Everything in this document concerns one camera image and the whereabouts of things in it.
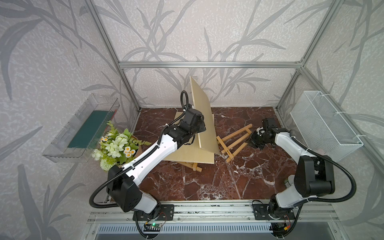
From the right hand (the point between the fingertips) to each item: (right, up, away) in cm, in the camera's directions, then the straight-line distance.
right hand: (244, 140), depth 90 cm
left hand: (-25, +11, -12) cm, 30 cm away
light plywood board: (-22, 0, +9) cm, 24 cm away
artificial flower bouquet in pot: (-63, 0, -27) cm, 68 cm away
